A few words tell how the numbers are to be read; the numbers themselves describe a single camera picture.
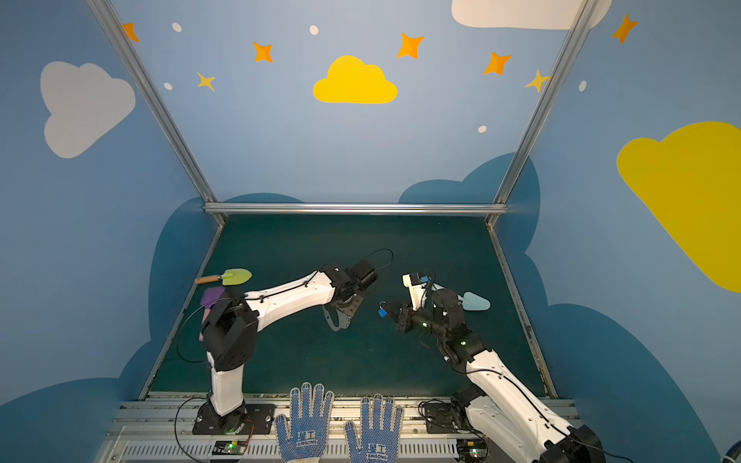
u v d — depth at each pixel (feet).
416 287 2.27
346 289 2.10
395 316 2.46
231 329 1.57
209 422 2.40
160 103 2.82
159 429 3.66
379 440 2.35
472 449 2.34
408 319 2.22
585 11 2.27
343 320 2.83
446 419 2.44
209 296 3.14
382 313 2.53
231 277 3.34
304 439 2.35
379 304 2.51
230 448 2.32
